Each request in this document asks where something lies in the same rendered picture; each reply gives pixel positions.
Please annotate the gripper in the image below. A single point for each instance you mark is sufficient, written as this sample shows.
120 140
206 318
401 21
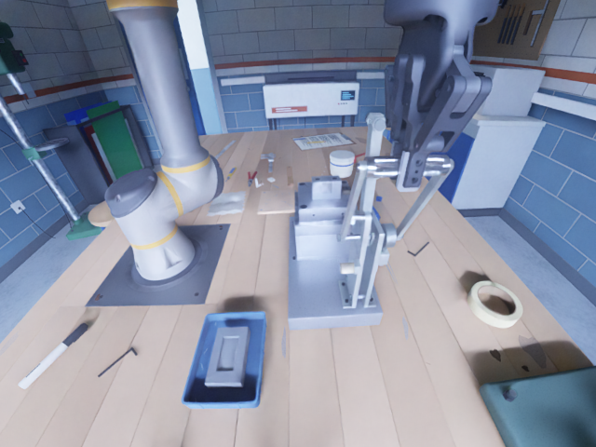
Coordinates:
430 56

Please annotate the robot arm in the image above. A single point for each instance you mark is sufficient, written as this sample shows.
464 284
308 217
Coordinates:
153 93

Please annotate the silver clamp lever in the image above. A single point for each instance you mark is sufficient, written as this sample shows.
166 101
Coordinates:
419 205

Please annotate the grey mould top half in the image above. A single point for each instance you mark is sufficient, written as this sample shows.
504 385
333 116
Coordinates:
323 191

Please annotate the black hex key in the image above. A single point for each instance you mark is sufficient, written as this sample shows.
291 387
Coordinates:
418 251
116 364

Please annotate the wooden rest board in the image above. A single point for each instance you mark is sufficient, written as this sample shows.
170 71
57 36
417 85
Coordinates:
275 202

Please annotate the cream knob knock-out lever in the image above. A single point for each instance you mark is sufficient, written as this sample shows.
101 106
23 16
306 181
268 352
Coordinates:
347 268

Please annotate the grey mould press body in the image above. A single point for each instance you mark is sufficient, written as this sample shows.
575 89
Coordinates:
321 288

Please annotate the grey nest insert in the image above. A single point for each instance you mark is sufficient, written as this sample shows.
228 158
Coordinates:
228 356

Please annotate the blue tray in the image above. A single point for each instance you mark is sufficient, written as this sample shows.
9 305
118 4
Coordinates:
198 372

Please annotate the green drill press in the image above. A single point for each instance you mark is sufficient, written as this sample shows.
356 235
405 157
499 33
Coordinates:
44 174

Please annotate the blue bin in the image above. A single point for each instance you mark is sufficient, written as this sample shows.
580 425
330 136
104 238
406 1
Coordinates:
449 181

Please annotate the white cabinet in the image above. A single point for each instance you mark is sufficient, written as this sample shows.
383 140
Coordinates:
500 153

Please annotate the brown tool pegboard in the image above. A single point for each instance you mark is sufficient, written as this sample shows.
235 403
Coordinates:
517 44

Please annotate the white tub blue band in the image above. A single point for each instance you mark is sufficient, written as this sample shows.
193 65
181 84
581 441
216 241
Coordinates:
341 165

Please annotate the printed paper sheet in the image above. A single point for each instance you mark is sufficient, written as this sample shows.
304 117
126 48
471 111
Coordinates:
321 140

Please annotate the small white plastic piece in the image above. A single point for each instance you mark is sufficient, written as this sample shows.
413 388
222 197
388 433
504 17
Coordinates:
270 179

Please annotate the cream masking tape roll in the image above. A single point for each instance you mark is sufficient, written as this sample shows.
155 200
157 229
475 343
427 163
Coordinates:
479 309

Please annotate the steel ruler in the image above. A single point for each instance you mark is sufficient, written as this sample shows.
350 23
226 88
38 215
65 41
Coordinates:
225 149

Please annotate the yellow blue screwdriver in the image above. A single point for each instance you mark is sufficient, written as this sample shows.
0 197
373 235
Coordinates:
231 173

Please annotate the clear plastic bag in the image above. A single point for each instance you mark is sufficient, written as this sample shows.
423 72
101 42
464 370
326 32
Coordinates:
226 204

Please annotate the grey mounting plate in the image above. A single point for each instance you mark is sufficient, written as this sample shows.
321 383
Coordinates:
212 261

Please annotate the stack of coloured sheets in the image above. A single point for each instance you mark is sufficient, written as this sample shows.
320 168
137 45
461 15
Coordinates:
114 139

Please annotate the teal case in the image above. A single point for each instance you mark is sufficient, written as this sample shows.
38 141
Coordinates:
549 414

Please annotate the round wooden disc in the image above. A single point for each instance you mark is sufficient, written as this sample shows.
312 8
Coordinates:
98 216

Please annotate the white marker black cap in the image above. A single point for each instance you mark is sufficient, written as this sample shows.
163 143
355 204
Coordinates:
49 361

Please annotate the white wall heater unit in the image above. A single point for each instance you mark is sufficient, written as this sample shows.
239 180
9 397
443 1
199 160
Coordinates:
309 98

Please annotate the small silver metal bracket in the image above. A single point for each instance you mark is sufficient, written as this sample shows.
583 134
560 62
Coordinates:
268 159

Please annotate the white wall socket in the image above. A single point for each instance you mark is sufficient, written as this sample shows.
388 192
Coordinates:
17 207

